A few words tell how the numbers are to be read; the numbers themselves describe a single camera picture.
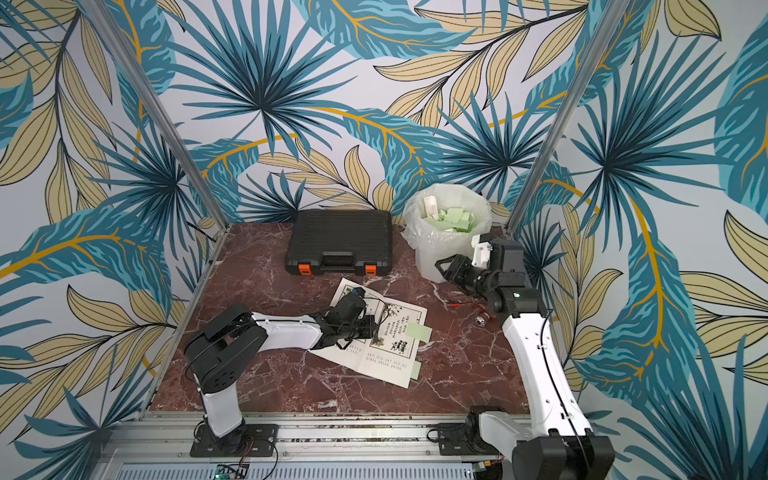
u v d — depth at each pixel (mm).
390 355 879
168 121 880
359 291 875
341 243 1061
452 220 945
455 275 640
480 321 922
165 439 748
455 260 671
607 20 695
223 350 483
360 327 813
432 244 803
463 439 735
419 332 927
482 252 677
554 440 378
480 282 616
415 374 842
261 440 735
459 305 977
